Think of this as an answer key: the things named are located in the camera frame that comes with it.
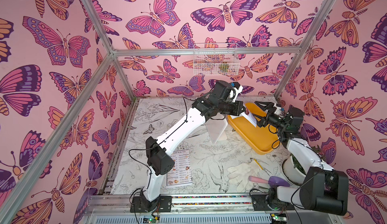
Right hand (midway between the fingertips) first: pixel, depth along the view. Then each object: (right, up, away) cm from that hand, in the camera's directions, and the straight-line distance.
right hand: (255, 107), depth 77 cm
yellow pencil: (+6, -33, +9) cm, 34 cm away
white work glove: (-6, -37, +6) cm, 38 cm away
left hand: (-6, -1, -8) cm, 10 cm away
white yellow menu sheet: (-39, -36, +6) cm, 53 cm away
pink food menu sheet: (-4, -5, -4) cm, 8 cm away
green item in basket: (-13, +25, +15) cm, 32 cm away
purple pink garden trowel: (+10, -39, +1) cm, 40 cm away
